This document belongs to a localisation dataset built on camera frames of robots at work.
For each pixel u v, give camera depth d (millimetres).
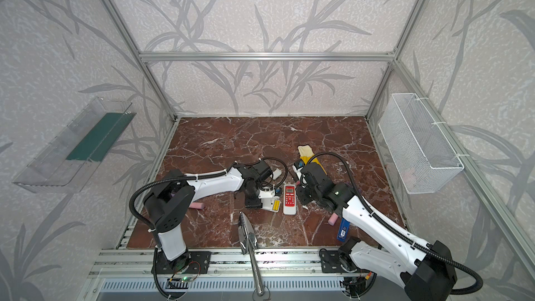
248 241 788
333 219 825
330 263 731
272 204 867
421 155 617
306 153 1019
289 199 879
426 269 381
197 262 732
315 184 594
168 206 471
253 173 733
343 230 782
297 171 707
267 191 787
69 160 643
